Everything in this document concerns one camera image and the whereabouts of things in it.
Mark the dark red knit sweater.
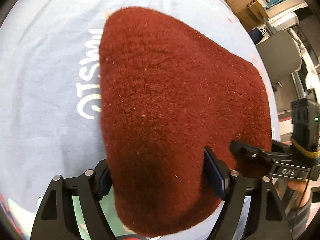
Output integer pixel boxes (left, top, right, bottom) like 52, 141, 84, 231
99, 7, 271, 237

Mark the person's hand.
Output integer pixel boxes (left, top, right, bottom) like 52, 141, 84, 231
287, 180, 311, 209

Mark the blue dinosaur print bedsheet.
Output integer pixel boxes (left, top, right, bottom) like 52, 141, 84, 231
1, 0, 280, 239

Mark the grey office chair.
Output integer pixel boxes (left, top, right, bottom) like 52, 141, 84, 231
256, 30, 302, 92

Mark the wooden drawer cabinet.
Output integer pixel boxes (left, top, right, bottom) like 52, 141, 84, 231
226, 0, 269, 33

